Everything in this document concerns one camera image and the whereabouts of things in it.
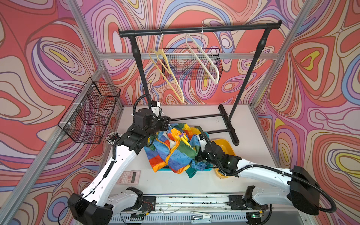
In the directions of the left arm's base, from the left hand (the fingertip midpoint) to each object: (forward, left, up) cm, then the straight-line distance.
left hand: (172, 118), depth 70 cm
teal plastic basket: (-19, +3, -18) cm, 27 cm away
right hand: (-8, -12, -20) cm, 24 cm away
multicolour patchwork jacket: (-12, -3, -8) cm, 14 cm away
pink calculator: (-19, +27, -32) cm, 46 cm away
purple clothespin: (-11, -5, +1) cm, 12 cm away
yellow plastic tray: (-2, -36, -30) cm, 47 cm away
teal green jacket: (-21, -9, -18) cm, 29 cm away
